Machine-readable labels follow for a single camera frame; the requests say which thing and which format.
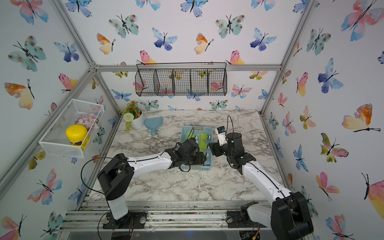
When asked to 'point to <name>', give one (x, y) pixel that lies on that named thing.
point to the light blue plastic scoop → (153, 123)
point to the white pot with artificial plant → (133, 116)
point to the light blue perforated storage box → (184, 130)
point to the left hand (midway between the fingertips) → (206, 159)
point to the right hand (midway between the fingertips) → (215, 140)
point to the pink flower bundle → (90, 120)
